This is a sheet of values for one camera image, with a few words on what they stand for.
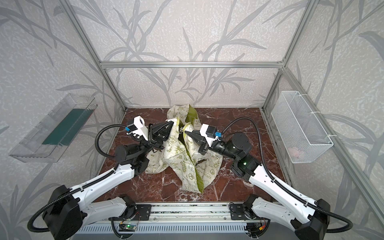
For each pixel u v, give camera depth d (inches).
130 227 27.8
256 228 29.7
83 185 17.3
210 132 17.1
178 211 29.7
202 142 19.8
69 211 15.1
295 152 28.4
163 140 21.6
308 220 15.1
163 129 20.3
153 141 19.6
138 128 19.0
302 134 24.3
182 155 27.2
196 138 20.0
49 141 24.4
